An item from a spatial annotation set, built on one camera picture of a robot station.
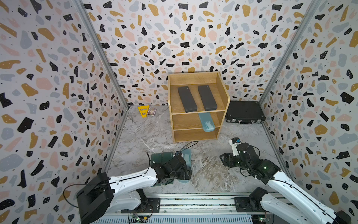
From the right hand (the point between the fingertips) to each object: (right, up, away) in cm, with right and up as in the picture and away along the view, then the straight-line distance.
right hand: (224, 156), depth 78 cm
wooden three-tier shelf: (-14, +31, +2) cm, 34 cm away
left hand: (-20, -10, +2) cm, 23 cm away
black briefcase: (+23, +27, +36) cm, 50 cm away
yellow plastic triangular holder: (-58, +28, +39) cm, 75 cm away
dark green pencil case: (-40, -5, +12) cm, 42 cm away
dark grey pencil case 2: (-9, +34, +3) cm, 35 cm away
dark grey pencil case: (-21, +32, +2) cm, 39 cm away
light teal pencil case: (-21, -2, +14) cm, 26 cm away
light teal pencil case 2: (-9, +19, +9) cm, 23 cm away
